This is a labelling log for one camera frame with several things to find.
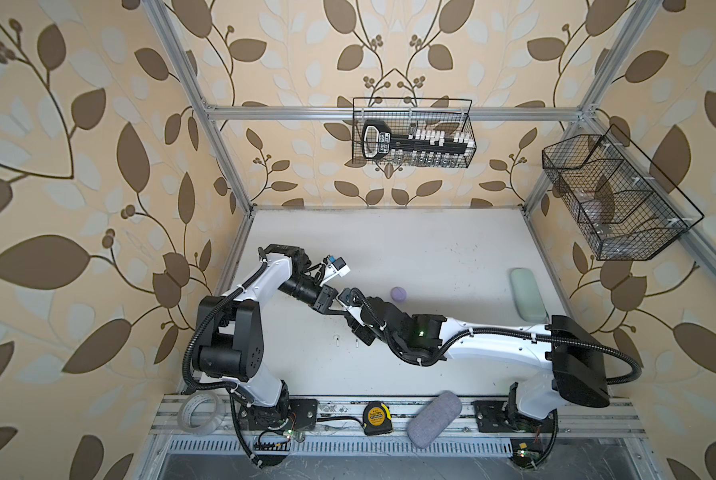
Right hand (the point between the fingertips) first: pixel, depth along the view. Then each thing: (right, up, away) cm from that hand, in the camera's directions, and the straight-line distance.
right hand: (354, 310), depth 76 cm
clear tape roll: (-40, -26, 0) cm, 48 cm away
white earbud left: (-5, -11, +11) cm, 16 cm away
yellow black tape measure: (+6, -25, -4) cm, 26 cm away
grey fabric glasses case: (+20, -25, -5) cm, 32 cm away
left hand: (-1, -1, 0) cm, 1 cm away
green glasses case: (+55, 0, +18) cm, 58 cm away
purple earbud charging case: (+13, 0, +20) cm, 24 cm away
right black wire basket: (+68, +27, -1) cm, 73 cm away
